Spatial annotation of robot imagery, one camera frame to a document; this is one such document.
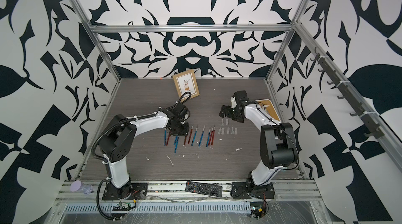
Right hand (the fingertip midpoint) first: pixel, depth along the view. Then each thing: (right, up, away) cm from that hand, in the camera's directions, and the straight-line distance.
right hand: (226, 112), depth 94 cm
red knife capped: (-21, -13, 0) cm, 25 cm away
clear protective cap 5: (+4, -11, 0) cm, 11 cm away
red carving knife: (-24, -16, -3) cm, 29 cm away
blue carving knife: (-19, -13, 0) cm, 23 cm away
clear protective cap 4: (-2, -11, 0) cm, 11 cm away
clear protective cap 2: (+1, -6, +3) cm, 7 cm away
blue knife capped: (-29, -17, -4) cm, 34 cm away
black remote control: (-14, -34, -19) cm, 41 cm away
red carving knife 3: (-8, -13, 0) cm, 15 cm away
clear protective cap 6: (+6, -11, 0) cm, 12 cm away
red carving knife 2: (-9, -14, -2) cm, 17 cm away
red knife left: (-34, -14, -2) cm, 36 cm away
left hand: (-23, -11, -1) cm, 25 cm away
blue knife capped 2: (-11, -14, -2) cm, 18 cm away
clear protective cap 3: (-4, -12, 0) cm, 12 cm away
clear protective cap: (-2, -7, +3) cm, 8 cm away
